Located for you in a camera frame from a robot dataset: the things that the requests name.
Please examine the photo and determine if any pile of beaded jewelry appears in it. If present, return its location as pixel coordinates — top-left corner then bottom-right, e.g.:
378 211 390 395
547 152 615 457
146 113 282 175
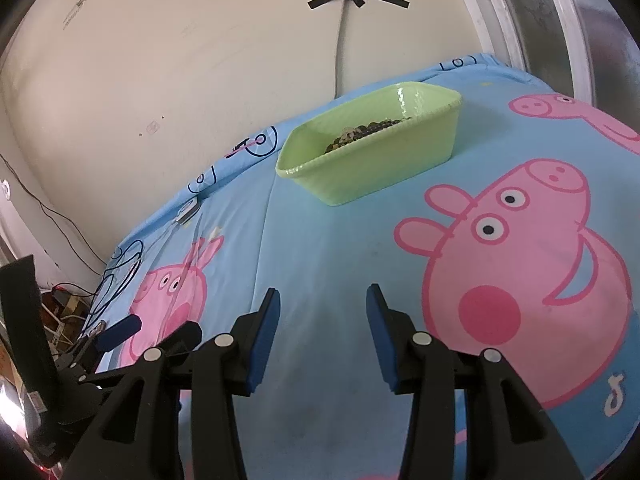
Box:
324 117 410 154

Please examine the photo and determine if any blue cartoon pig bedsheet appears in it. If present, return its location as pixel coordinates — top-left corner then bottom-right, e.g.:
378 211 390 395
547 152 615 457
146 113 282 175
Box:
102 54 639 479

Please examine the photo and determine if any light green plastic tray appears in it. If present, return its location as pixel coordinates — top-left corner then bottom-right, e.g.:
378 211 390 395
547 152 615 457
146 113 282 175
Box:
276 81 462 206

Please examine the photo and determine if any white framed window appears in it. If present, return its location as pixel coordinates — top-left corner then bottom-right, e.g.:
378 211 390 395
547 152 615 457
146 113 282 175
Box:
463 0 639 125

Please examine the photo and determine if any black thin cable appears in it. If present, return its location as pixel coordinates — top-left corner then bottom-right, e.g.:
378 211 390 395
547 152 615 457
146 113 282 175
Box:
0 152 147 346

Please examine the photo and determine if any grey cable on wall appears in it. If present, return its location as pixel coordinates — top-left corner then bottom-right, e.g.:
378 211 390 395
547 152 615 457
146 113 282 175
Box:
331 0 352 99

